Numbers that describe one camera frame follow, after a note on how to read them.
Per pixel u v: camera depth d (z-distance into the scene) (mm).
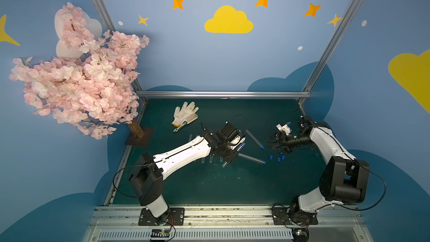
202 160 549
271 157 928
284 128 818
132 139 982
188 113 1136
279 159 922
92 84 548
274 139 775
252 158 931
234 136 647
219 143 572
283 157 931
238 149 801
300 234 733
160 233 730
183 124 1074
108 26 817
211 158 928
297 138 726
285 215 749
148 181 420
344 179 448
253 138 1013
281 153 787
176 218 737
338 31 856
